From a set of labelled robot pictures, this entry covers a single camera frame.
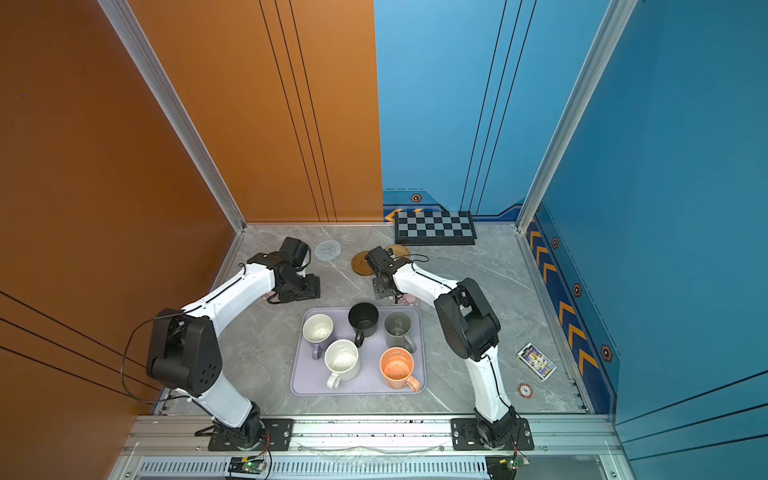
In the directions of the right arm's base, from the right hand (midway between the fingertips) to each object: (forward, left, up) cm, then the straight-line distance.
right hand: (392, 287), depth 99 cm
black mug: (-13, +8, +3) cm, 16 cm away
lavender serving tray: (-28, +23, -3) cm, 36 cm away
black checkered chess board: (+27, -16, +1) cm, 31 cm away
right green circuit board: (-48, -27, -4) cm, 55 cm away
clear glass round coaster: (+18, +24, -2) cm, 31 cm away
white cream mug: (-23, +14, -1) cm, 27 cm away
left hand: (-5, +24, +7) cm, 26 cm away
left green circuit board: (-48, +34, -4) cm, 59 cm away
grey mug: (-16, -2, +2) cm, 16 cm away
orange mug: (-25, -2, -2) cm, 25 cm away
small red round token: (-31, -36, -4) cm, 48 cm away
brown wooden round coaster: (+11, +12, -2) cm, 16 cm away
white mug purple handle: (-15, +22, +1) cm, 27 cm away
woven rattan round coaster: (+17, -3, -2) cm, 17 cm away
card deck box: (-24, -41, -2) cm, 47 cm away
